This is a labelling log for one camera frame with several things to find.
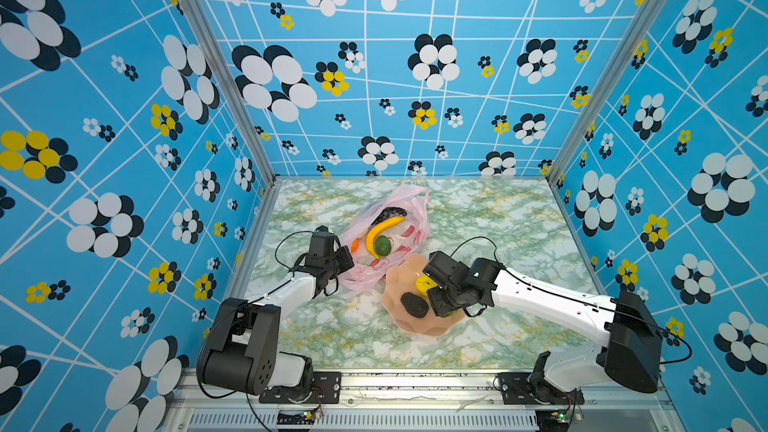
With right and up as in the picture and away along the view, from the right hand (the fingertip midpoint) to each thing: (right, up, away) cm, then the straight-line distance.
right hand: (440, 300), depth 80 cm
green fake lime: (-16, +13, +16) cm, 26 cm away
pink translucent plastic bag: (-14, +18, +25) cm, 33 cm away
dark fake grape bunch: (-14, +23, +26) cm, 38 cm away
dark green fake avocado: (-7, -2, +2) cm, 7 cm away
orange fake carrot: (-25, +13, +19) cm, 34 cm away
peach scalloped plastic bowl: (-10, +3, +10) cm, 15 cm away
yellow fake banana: (-18, +18, +22) cm, 34 cm away
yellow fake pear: (-6, +9, -16) cm, 19 cm away
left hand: (-26, +11, +12) cm, 30 cm away
